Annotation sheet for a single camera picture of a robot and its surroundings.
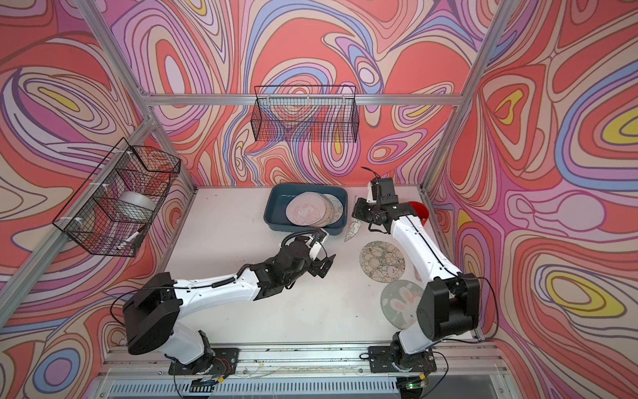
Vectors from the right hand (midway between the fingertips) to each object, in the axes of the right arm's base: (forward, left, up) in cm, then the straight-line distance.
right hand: (357, 215), depth 85 cm
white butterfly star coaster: (+19, +5, -18) cm, 26 cm away
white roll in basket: (-6, +65, +16) cm, 67 cm away
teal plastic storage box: (+24, +33, -15) cm, 43 cm away
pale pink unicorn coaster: (+17, +19, -15) cm, 30 cm away
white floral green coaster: (-4, +1, -2) cm, 4 cm away
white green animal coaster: (-8, -11, -20) cm, 24 cm away
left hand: (-11, +11, -3) cm, 16 cm away
